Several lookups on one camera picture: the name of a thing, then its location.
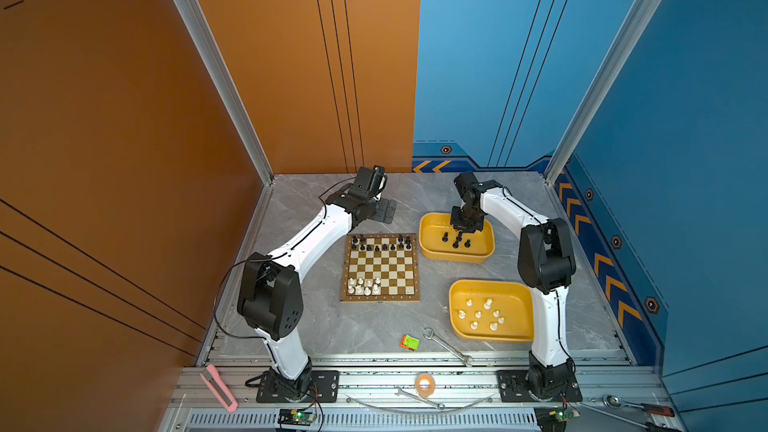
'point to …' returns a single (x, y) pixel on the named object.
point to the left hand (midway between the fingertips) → (378, 201)
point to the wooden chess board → (380, 268)
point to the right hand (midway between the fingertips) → (455, 228)
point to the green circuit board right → (553, 419)
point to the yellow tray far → (439, 241)
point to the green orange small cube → (409, 342)
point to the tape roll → (425, 385)
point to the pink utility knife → (216, 382)
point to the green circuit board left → (297, 417)
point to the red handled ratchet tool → (613, 401)
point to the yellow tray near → (491, 311)
